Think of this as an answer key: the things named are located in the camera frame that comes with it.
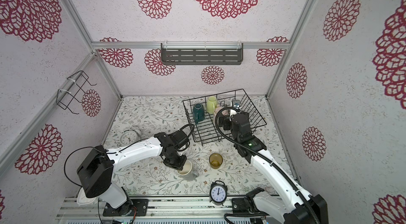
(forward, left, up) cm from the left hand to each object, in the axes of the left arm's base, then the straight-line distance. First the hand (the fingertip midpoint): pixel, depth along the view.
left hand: (181, 171), depth 80 cm
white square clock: (-11, +46, -3) cm, 48 cm away
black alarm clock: (-10, -19, -3) cm, 21 cm away
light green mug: (+41, -18, +4) cm, 45 cm away
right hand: (+21, -25, +23) cm, 40 cm away
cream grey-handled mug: (-3, -4, +5) cm, 7 cm away
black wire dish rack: (+26, -13, -5) cm, 29 cm away
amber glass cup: (+7, -18, -4) cm, 20 cm away
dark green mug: (+35, -9, +4) cm, 36 cm away
